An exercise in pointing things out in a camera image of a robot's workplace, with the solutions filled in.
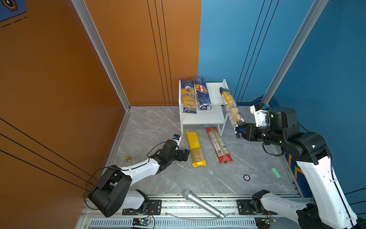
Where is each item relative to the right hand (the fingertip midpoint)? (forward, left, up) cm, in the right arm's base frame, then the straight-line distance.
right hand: (239, 128), depth 61 cm
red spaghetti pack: (+5, +1, -33) cm, 33 cm away
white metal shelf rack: (+27, +3, -21) cm, 34 cm away
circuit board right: (-29, -17, -37) cm, 50 cm away
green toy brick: (-7, -30, -36) cm, 47 cm away
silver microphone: (-19, +23, -33) cm, 44 cm away
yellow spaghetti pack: (+2, +17, -33) cm, 37 cm away
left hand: (+7, +25, -30) cm, 40 cm away
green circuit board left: (-30, +46, -38) cm, 67 cm away
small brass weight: (+2, +60, -35) cm, 70 cm away
